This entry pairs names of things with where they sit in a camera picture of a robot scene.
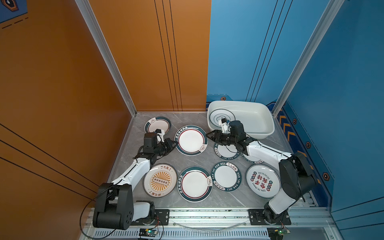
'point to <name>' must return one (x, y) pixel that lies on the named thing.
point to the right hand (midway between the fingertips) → (206, 137)
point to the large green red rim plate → (192, 140)
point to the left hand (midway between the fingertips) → (178, 141)
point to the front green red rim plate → (194, 184)
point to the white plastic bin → (256, 115)
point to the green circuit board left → (147, 232)
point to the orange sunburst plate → (160, 180)
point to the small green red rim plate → (157, 122)
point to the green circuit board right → (275, 233)
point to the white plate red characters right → (263, 181)
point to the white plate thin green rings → (218, 114)
